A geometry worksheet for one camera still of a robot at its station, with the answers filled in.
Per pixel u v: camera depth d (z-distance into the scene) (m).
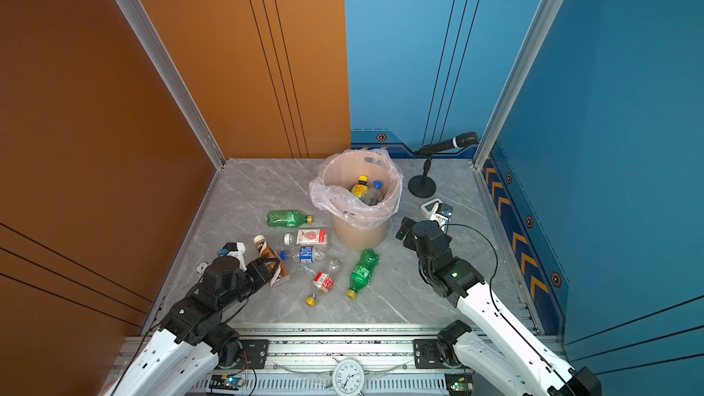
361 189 0.89
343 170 0.87
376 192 0.85
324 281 0.81
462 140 0.85
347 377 0.67
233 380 0.71
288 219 0.97
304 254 0.87
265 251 0.79
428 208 1.02
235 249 0.71
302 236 0.92
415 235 0.57
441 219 0.65
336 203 0.71
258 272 0.67
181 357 0.51
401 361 0.73
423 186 1.11
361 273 0.83
